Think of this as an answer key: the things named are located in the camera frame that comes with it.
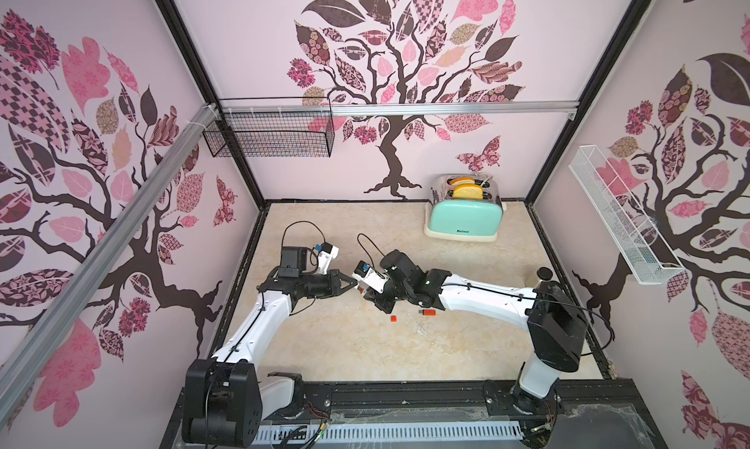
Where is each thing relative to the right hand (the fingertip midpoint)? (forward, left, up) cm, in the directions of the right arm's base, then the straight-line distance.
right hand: (368, 295), depth 81 cm
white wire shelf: (+6, -72, +13) cm, 73 cm away
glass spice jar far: (+7, -54, -2) cm, 55 cm away
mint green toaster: (+30, -32, +4) cm, 44 cm away
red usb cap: (-3, -7, -11) cm, 14 cm away
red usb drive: (-1, -18, -12) cm, 22 cm away
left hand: (0, +4, +3) cm, 5 cm away
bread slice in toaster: (+35, -33, +9) cm, 49 cm away
